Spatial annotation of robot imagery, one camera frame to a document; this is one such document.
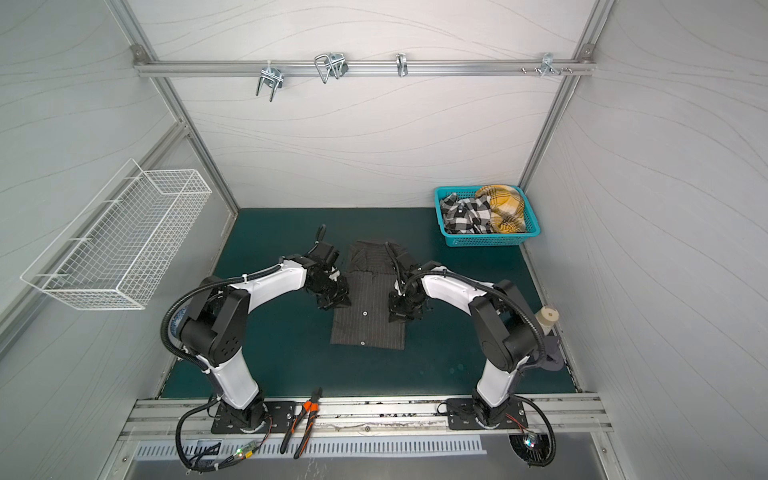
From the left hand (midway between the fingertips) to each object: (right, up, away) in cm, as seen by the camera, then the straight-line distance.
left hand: (357, 297), depth 90 cm
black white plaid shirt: (+37, +26, +15) cm, 48 cm away
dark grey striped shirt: (+4, +6, +5) cm, 9 cm away
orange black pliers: (-10, -25, -15) cm, 31 cm away
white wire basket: (-54, +16, -22) cm, 60 cm away
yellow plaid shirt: (+52, +28, +16) cm, 61 cm away
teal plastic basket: (+46, +18, +14) cm, 51 cm away
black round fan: (+45, -33, -18) cm, 58 cm away
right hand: (+12, -4, -2) cm, 12 cm away
